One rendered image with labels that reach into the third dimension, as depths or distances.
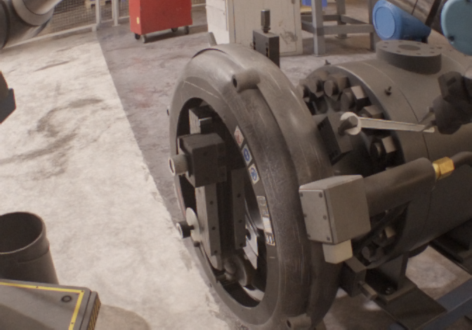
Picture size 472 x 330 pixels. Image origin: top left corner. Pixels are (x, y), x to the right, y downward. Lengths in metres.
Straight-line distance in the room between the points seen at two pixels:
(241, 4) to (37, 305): 4.01
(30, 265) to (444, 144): 1.36
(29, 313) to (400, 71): 1.26
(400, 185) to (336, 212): 0.16
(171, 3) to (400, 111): 5.47
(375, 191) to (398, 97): 0.40
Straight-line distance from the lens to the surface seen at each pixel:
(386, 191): 1.00
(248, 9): 5.09
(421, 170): 1.07
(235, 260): 1.46
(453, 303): 1.58
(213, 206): 1.35
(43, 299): 1.58
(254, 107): 1.06
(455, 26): 0.69
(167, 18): 6.61
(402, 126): 1.07
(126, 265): 2.24
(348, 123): 0.99
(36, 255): 1.81
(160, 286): 2.09
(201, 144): 1.19
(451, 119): 1.00
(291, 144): 1.02
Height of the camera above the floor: 1.25
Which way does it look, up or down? 22 degrees down
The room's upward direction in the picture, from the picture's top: 3 degrees counter-clockwise
